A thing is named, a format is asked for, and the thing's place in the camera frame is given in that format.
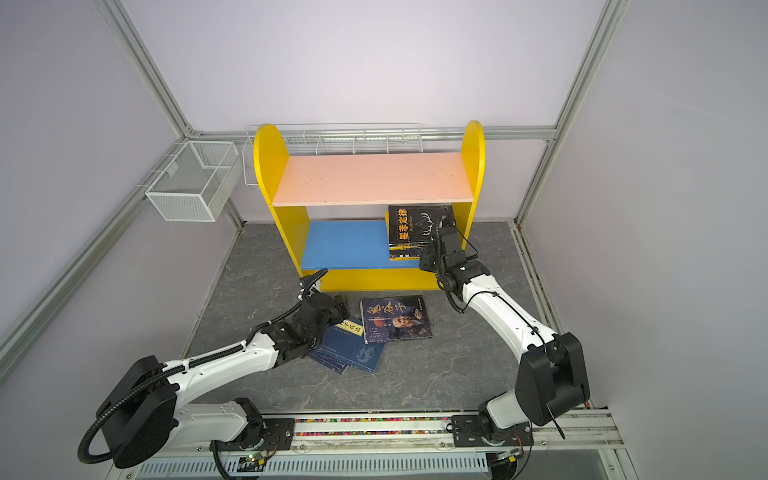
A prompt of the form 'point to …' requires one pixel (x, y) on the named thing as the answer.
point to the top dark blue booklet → (346, 341)
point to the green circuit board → (250, 464)
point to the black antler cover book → (412, 224)
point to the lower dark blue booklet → (328, 361)
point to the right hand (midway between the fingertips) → (430, 254)
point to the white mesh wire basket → (196, 183)
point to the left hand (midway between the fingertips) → (339, 304)
